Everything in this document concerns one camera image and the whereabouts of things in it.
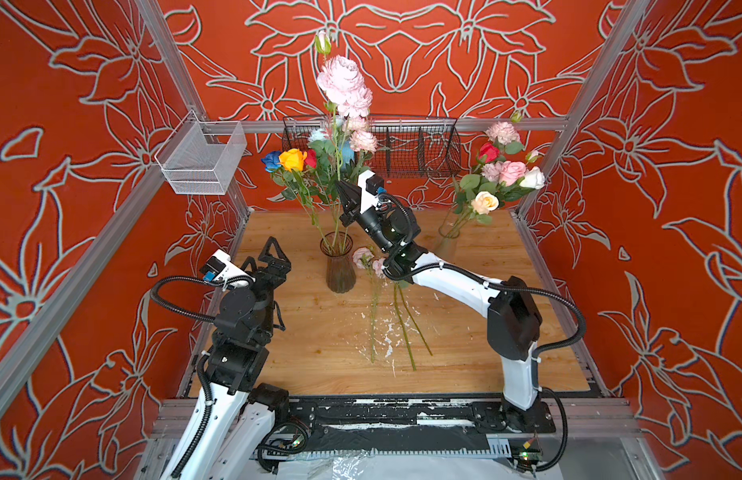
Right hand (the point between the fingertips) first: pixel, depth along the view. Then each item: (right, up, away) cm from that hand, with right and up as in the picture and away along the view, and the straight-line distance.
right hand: (331, 179), depth 66 cm
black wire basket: (+22, +17, +32) cm, 42 cm away
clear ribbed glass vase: (+34, -16, +26) cm, 45 cm away
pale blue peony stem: (+2, +15, +27) cm, 31 cm away
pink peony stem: (+6, -20, +34) cm, 40 cm away
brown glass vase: (-1, -24, +29) cm, 38 cm away
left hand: (-15, -15, -2) cm, 21 cm away
